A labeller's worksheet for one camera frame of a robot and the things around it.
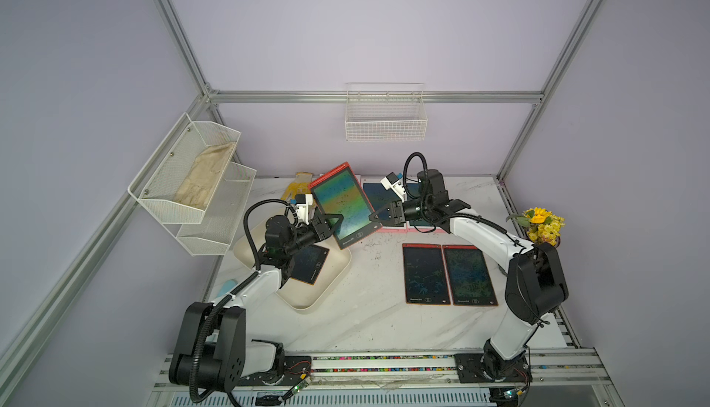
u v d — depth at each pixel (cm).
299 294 89
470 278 91
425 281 90
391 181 75
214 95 91
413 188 75
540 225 75
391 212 74
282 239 65
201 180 79
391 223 73
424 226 75
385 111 95
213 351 41
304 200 75
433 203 69
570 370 75
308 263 93
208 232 89
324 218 80
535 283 47
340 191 79
